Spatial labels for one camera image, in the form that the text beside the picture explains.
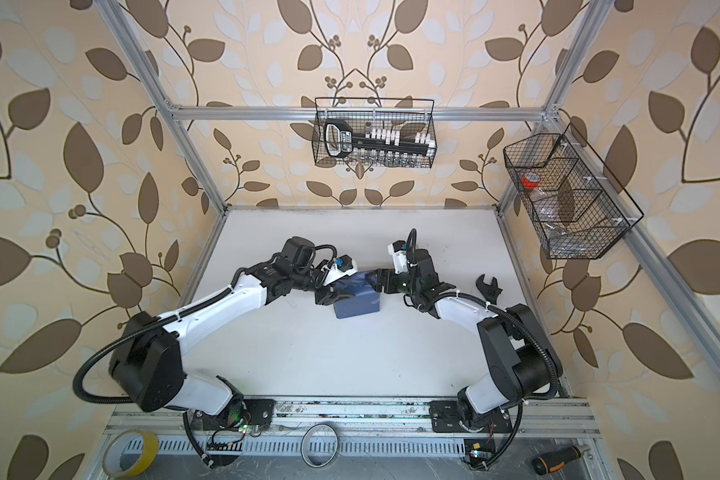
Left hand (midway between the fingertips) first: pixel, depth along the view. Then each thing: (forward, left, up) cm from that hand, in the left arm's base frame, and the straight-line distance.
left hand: (352, 281), depth 80 cm
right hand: (+5, -7, -7) cm, 11 cm away
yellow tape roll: (-38, +51, -18) cm, 67 cm away
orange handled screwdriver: (-37, -45, -13) cm, 60 cm away
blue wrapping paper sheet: (-1, -4, -8) cm, 9 cm away
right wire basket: (+12, -56, +17) cm, 60 cm away
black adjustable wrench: (+7, -43, -16) cm, 47 cm away
